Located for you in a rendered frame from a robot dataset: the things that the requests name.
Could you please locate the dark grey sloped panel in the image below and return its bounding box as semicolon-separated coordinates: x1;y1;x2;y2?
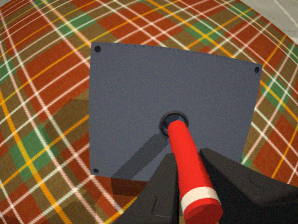
88;41;263;183

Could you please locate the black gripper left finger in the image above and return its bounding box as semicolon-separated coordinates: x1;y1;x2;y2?
113;153;180;224

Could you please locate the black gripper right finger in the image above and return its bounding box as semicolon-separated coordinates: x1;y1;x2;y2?
200;148;298;224

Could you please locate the dark red peg with white band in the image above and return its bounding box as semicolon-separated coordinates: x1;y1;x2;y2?
168;121;223;224

